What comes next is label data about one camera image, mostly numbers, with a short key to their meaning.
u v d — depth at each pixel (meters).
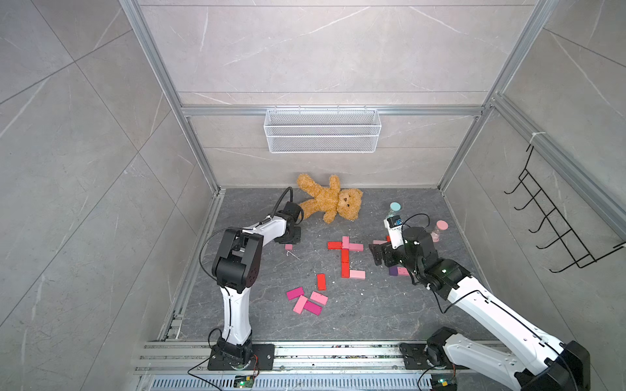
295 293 0.86
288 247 0.97
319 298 0.84
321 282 0.88
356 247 0.98
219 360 0.73
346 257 0.95
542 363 0.39
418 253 0.57
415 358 0.73
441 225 0.95
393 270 0.91
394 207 1.01
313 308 0.84
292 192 0.90
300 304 0.84
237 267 0.54
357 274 0.91
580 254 0.58
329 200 1.06
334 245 0.99
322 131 1.01
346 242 1.00
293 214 0.82
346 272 0.90
